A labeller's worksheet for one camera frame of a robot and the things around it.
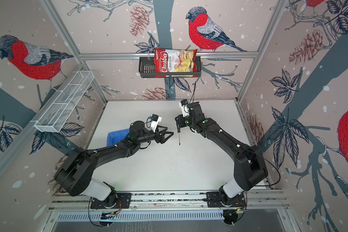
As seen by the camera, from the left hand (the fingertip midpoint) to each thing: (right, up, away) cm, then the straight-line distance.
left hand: (169, 131), depth 79 cm
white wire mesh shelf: (-58, +8, -8) cm, 59 cm away
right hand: (+3, +6, +5) cm, 8 cm away
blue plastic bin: (-40, -7, +19) cm, 45 cm away
